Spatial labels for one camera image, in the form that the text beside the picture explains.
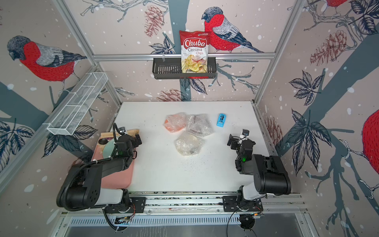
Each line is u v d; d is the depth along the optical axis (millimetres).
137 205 730
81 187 427
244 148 695
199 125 1007
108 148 930
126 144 709
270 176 445
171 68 949
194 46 836
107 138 996
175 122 1033
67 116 755
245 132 795
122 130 790
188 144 920
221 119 1067
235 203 729
